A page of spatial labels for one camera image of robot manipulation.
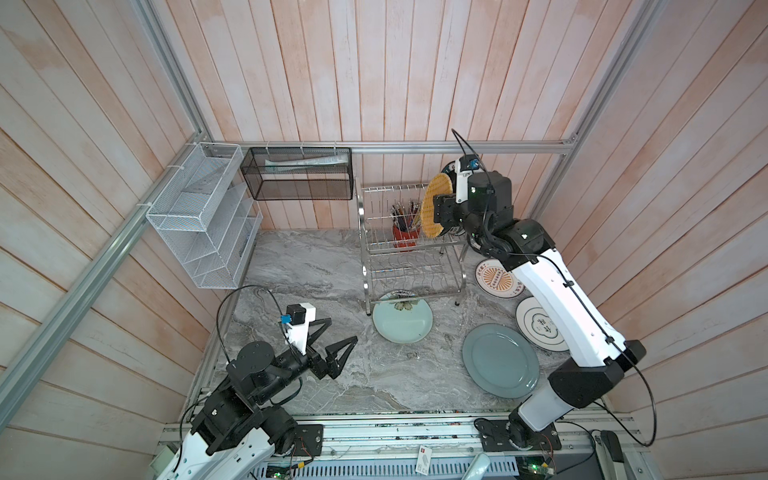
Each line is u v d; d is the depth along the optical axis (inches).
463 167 22.5
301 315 21.1
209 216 28.7
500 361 34.0
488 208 18.9
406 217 42.7
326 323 25.6
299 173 41.3
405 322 37.4
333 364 21.2
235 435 18.0
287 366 21.0
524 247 17.7
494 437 28.8
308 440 28.9
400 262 41.7
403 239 31.6
